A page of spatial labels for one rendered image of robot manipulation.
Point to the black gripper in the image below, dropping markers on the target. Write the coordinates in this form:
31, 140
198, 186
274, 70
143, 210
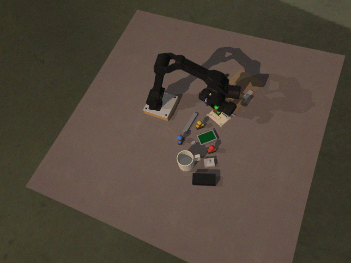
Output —
224, 106

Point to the cream mug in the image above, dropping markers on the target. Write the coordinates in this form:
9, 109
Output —
186, 160

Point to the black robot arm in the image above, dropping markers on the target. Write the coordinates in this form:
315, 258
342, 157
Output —
215, 80

